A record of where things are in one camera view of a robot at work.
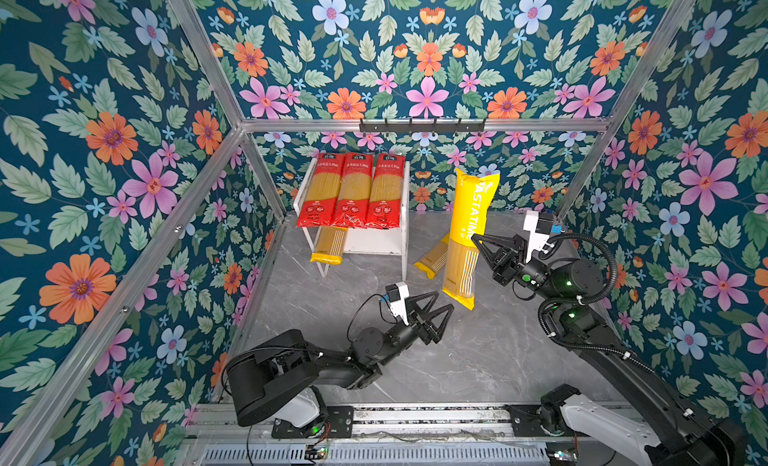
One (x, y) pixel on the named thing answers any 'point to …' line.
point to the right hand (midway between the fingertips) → (478, 238)
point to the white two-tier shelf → (322, 270)
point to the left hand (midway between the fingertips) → (449, 300)
